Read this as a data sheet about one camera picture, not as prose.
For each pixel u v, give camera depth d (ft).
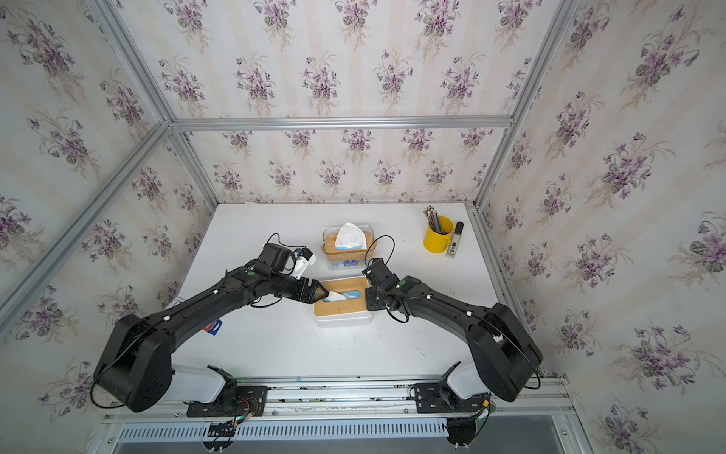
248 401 2.37
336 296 2.74
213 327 2.34
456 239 3.43
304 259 2.54
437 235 3.23
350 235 3.13
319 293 2.51
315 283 2.46
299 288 2.41
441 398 2.17
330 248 3.22
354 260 3.17
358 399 2.46
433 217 3.14
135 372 1.35
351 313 2.62
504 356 1.39
